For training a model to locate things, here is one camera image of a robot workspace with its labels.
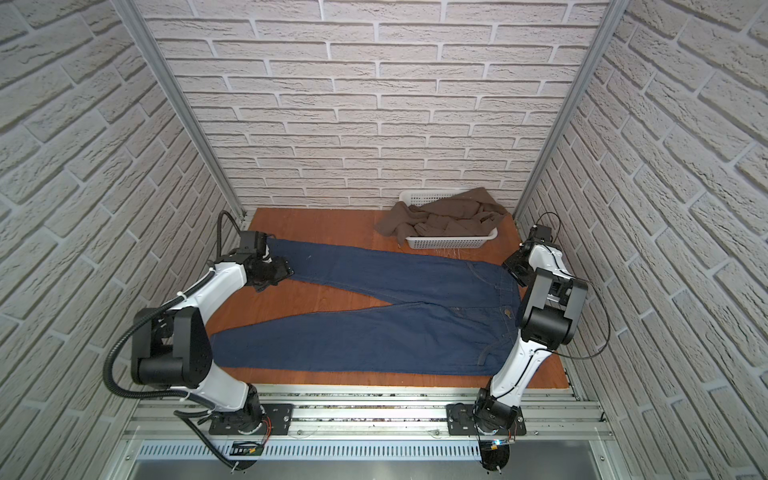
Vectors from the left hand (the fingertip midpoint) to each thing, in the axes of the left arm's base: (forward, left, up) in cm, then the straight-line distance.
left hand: (283, 268), depth 92 cm
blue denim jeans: (-15, -50, -7) cm, 52 cm away
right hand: (0, -75, -3) cm, 75 cm away
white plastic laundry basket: (+11, -53, -2) cm, 54 cm away
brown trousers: (+26, -65, -2) cm, 70 cm away
